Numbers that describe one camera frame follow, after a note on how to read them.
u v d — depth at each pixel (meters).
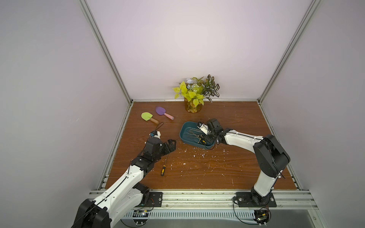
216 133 0.73
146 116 1.11
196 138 0.97
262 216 0.70
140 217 0.72
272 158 0.47
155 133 0.74
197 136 0.95
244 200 0.73
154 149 0.62
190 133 1.00
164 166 0.85
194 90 1.01
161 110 1.14
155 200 0.73
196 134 0.97
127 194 0.46
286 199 0.74
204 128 0.84
